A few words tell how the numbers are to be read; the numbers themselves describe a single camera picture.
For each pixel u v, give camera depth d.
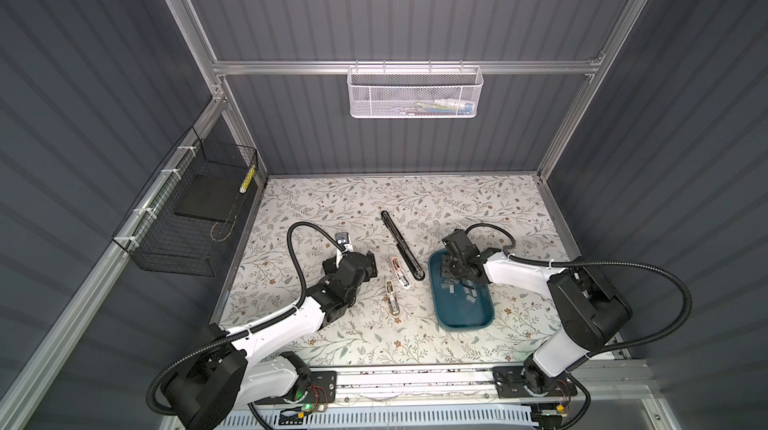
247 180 0.81
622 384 0.75
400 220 1.08
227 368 0.41
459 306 1.01
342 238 0.73
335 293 0.64
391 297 0.87
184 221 0.73
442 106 0.92
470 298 0.89
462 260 0.73
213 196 0.74
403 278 0.91
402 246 0.99
